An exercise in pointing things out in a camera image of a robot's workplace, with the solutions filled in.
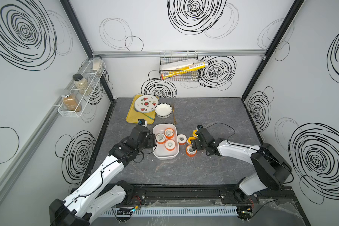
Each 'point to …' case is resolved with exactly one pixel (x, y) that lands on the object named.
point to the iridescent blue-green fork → (147, 116)
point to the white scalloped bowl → (163, 110)
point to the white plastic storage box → (161, 153)
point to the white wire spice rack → (92, 78)
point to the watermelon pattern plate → (146, 103)
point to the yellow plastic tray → (133, 115)
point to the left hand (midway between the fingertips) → (150, 136)
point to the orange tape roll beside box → (181, 139)
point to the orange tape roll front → (189, 151)
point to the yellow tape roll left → (190, 138)
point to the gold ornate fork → (174, 121)
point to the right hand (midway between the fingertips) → (199, 141)
